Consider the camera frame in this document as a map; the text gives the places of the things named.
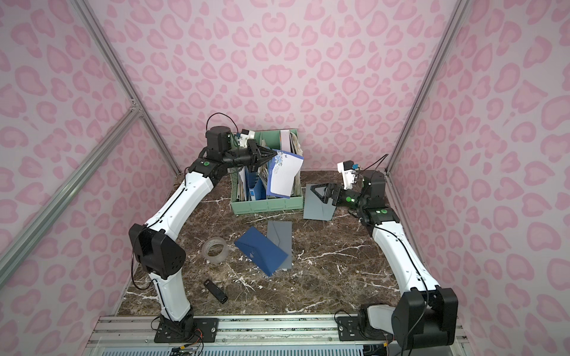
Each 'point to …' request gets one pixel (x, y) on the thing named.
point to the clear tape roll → (215, 250)
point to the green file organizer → (242, 178)
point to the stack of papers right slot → (295, 144)
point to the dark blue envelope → (261, 251)
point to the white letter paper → (283, 168)
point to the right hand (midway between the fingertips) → (317, 189)
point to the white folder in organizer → (285, 140)
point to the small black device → (216, 291)
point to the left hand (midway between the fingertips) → (277, 149)
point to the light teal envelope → (315, 208)
